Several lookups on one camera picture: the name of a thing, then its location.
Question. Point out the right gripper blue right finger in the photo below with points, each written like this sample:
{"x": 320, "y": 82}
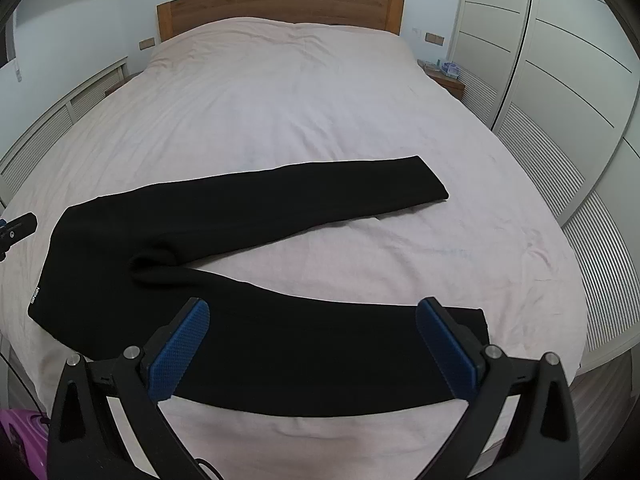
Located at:
{"x": 542, "y": 438}

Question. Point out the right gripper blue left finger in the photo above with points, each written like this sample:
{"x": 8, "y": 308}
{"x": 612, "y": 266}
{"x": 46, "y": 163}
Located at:
{"x": 84, "y": 441}

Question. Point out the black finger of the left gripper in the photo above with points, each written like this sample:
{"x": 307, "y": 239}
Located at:
{"x": 16, "y": 230}

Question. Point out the black pants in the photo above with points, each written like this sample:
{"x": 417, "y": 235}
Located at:
{"x": 121, "y": 266}

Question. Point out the pink object on floor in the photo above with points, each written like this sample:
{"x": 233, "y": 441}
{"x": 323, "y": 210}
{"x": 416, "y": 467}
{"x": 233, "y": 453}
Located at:
{"x": 28, "y": 433}

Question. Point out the white radiator cover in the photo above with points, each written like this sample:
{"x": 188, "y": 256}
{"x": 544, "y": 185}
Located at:
{"x": 23, "y": 156}

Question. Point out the wooden headboard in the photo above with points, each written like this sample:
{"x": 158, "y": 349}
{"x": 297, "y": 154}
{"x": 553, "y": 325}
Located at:
{"x": 178, "y": 16}

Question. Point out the wooden nightstand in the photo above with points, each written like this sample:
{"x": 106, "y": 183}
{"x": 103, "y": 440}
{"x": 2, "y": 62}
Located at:
{"x": 455, "y": 87}

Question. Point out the items on nightstand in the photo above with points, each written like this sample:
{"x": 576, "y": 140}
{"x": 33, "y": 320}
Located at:
{"x": 446, "y": 68}

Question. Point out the white louvered wardrobe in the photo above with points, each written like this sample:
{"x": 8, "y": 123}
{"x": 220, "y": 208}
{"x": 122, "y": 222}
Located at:
{"x": 558, "y": 82}

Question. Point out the wooden wall switch plate left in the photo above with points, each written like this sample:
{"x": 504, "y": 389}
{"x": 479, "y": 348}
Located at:
{"x": 146, "y": 44}

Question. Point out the wooden wall switch plate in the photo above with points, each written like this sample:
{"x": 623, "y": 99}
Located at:
{"x": 434, "y": 39}
{"x": 146, "y": 44}

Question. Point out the wooden wall switch plate right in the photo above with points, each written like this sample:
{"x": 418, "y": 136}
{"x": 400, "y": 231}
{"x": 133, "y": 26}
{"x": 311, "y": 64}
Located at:
{"x": 434, "y": 39}

